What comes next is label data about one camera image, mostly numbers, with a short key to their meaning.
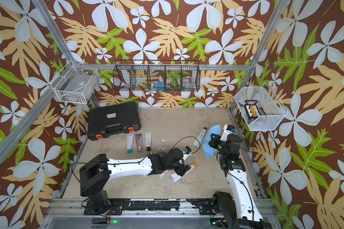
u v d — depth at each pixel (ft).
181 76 3.26
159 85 3.14
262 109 2.70
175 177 2.75
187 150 2.31
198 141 3.23
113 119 3.51
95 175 1.55
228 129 2.29
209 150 2.58
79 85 2.78
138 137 3.35
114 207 2.42
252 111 2.69
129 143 3.17
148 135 3.33
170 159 2.03
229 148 1.92
